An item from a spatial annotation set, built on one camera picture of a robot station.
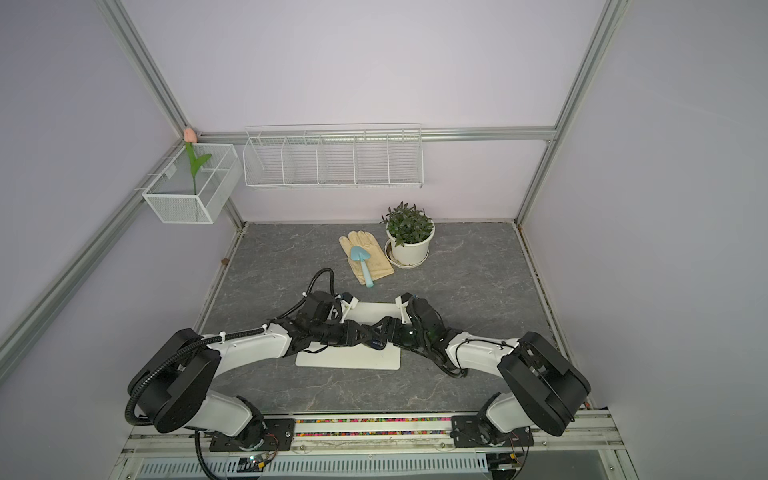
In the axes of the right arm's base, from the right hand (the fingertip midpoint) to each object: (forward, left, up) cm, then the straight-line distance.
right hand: (375, 331), depth 84 cm
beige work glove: (+30, 0, -7) cm, 31 cm away
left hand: (-2, +2, -1) cm, 3 cm away
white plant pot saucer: (+32, -4, -6) cm, 33 cm away
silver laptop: (-4, +5, -7) cm, 9 cm away
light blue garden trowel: (+33, +7, -5) cm, 34 cm away
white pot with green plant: (+30, -10, +9) cm, 33 cm away
